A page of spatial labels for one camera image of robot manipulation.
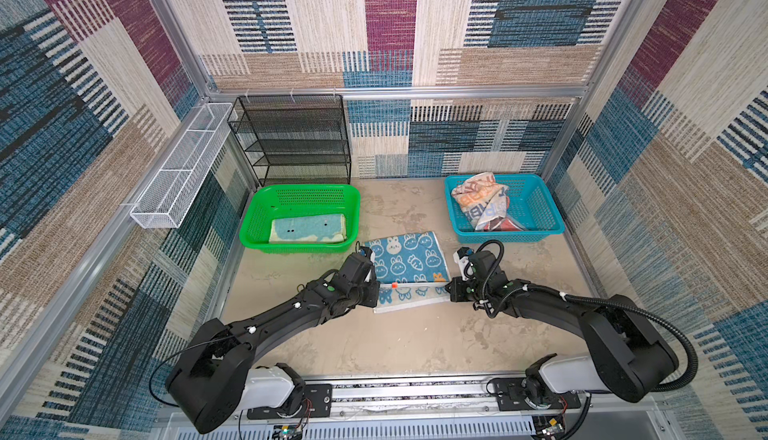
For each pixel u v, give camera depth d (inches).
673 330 15.9
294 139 42.8
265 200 42.5
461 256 32.9
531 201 42.6
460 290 31.3
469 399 29.6
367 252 30.6
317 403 28.8
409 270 37.6
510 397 28.7
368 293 31.8
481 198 40.3
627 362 16.8
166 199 28.1
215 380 16.1
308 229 41.2
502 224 41.3
